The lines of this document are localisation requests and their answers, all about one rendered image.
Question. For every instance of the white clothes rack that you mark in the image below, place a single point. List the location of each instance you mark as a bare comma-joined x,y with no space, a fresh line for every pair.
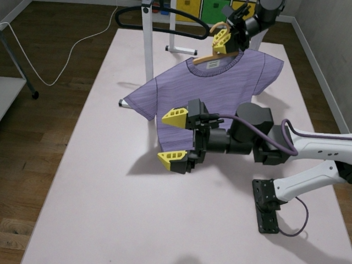
148,44

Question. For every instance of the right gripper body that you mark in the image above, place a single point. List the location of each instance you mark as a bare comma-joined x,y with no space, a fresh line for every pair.
240,38

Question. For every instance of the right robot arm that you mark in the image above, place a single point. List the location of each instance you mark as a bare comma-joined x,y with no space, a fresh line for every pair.
265,15

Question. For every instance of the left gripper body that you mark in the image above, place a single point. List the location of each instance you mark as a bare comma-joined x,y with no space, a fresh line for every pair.
216,144

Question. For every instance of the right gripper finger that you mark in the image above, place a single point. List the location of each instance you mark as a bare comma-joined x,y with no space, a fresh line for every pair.
219,46
220,35

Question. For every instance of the black clothes hanger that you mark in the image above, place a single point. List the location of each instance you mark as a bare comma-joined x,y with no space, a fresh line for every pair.
165,9

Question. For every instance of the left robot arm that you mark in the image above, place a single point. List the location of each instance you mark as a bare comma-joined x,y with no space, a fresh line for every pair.
336,151

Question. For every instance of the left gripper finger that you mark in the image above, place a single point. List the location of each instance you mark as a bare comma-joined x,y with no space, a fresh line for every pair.
176,118
166,156

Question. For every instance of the lavender t-shirt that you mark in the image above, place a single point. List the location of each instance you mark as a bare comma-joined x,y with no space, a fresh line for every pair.
222,84

